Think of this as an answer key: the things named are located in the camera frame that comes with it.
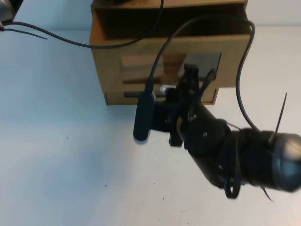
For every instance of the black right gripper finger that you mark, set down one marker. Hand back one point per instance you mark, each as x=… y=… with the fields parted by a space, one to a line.
x=207 y=80

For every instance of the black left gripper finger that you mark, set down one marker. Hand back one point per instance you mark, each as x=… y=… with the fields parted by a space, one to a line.
x=189 y=83

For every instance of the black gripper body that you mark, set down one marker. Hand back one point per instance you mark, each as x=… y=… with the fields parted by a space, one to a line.
x=208 y=140

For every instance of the white drawer handle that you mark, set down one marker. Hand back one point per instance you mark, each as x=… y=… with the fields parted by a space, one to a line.
x=165 y=88

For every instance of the cardboard drawer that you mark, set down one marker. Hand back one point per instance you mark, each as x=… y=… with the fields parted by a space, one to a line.
x=210 y=44

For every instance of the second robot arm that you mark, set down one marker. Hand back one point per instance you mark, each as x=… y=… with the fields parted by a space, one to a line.
x=8 y=10

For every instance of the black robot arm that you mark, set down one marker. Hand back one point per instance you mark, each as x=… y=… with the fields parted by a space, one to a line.
x=269 y=159

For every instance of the lower cardboard shoebox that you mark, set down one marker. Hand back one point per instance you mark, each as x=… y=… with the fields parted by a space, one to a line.
x=131 y=97

